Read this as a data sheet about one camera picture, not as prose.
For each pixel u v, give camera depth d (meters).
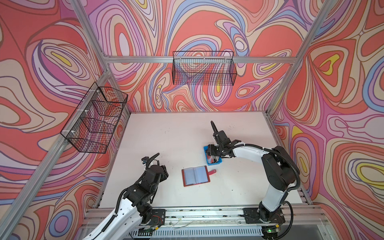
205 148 0.94
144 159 0.70
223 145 0.73
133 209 0.51
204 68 0.96
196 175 0.87
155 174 0.59
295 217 0.75
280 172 0.48
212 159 0.89
